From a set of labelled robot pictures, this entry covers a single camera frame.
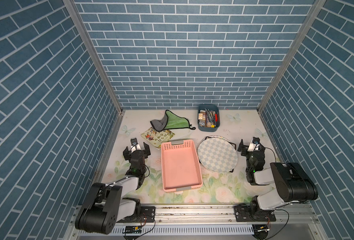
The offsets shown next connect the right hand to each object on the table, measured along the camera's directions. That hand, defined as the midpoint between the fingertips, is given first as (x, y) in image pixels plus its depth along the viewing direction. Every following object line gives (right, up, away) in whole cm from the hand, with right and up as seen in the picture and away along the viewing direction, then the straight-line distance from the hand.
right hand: (252, 141), depth 90 cm
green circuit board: (-66, -41, -18) cm, 80 cm away
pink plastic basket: (-43, -16, 0) cm, 46 cm away
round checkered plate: (-21, -9, +3) cm, 23 cm away
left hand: (-68, -1, -3) cm, 68 cm away
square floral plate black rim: (-9, -3, +7) cm, 12 cm away
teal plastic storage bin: (-22, +15, +25) cm, 37 cm away
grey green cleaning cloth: (-52, +13, +20) cm, 57 cm away
